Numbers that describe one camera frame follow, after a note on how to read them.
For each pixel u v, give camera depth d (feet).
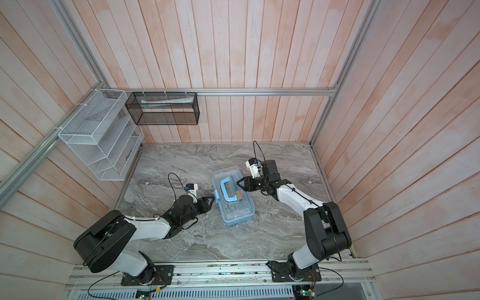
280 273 2.40
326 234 1.46
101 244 1.44
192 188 2.68
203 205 2.56
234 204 2.79
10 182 1.70
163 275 2.41
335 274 2.14
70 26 2.34
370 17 2.30
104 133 2.39
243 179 2.62
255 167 2.63
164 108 3.49
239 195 2.87
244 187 2.65
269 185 2.28
